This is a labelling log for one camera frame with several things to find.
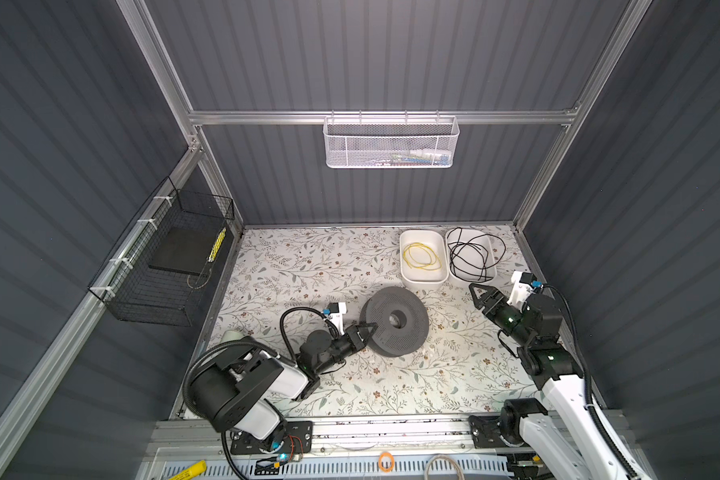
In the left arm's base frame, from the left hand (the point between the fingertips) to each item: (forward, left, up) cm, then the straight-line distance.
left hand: (379, 327), depth 80 cm
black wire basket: (+11, +54, +15) cm, 57 cm away
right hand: (+4, -26, +9) cm, 28 cm away
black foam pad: (+16, +48, +18) cm, 54 cm away
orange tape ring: (-29, 0, -12) cm, 31 cm away
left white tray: (+33, -20, -11) cm, 40 cm away
